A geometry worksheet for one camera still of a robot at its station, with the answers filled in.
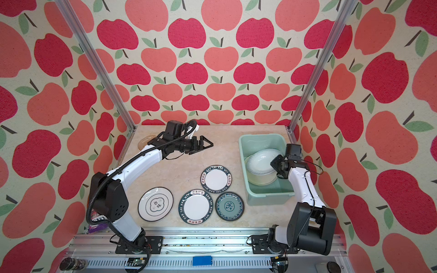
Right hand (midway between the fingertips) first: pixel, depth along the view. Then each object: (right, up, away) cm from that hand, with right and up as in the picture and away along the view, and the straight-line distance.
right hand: (276, 167), depth 87 cm
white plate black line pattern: (-63, -19, -1) cm, 66 cm away
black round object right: (+11, -33, -27) cm, 44 cm away
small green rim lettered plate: (-32, -8, +8) cm, 34 cm away
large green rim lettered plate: (-42, -19, -3) cm, 47 cm away
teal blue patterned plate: (-25, -20, -2) cm, 32 cm away
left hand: (-35, +9, -8) cm, 37 cm away
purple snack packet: (-89, -23, -7) cm, 92 cm away
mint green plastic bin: (+4, -14, +3) cm, 14 cm away
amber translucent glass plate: (-82, +14, +26) cm, 87 cm away
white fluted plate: (-7, +1, +11) cm, 13 cm away
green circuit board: (-66, -38, -16) cm, 78 cm away
